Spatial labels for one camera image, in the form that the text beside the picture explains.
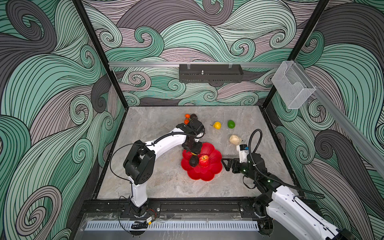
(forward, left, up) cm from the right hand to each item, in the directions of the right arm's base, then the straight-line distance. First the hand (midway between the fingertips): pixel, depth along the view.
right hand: (227, 160), depth 81 cm
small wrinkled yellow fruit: (+29, +2, -6) cm, 29 cm away
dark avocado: (+1, +19, -5) cm, 19 cm away
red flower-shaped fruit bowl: (-5, +11, -10) cm, 15 cm away
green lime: (+31, -9, -8) cm, 33 cm away
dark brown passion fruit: (+37, +19, -7) cm, 42 cm away
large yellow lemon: (+1, +19, +5) cm, 19 cm away
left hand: (+7, +17, -1) cm, 18 cm away
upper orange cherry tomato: (+38, +23, -8) cm, 46 cm away
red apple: (+1, +13, -3) cm, 13 cm away
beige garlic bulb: (+16, -8, -5) cm, 19 cm away
